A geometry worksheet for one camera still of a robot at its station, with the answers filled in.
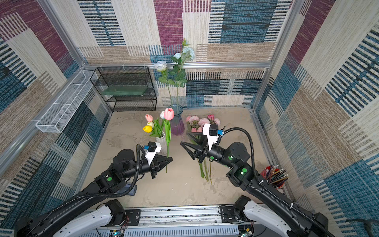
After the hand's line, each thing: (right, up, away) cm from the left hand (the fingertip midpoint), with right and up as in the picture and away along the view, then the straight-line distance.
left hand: (171, 159), depth 66 cm
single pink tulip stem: (+15, -14, +21) cm, 30 cm away
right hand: (+6, +9, -8) cm, 14 cm away
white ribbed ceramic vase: (-8, +6, +19) cm, 21 cm away
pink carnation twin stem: (+27, +17, +39) cm, 51 cm away
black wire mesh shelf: (-35, +48, +36) cm, 70 cm away
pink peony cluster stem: (+10, +17, +39) cm, 44 cm away
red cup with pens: (+50, -10, +9) cm, 52 cm away
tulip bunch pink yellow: (-10, +14, +10) cm, 20 cm away
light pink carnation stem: (+16, +17, +35) cm, 42 cm away
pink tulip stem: (+17, -10, +26) cm, 32 cm away
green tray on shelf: (-34, +37, +30) cm, 58 cm away
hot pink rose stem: (+22, +21, +39) cm, 50 cm away
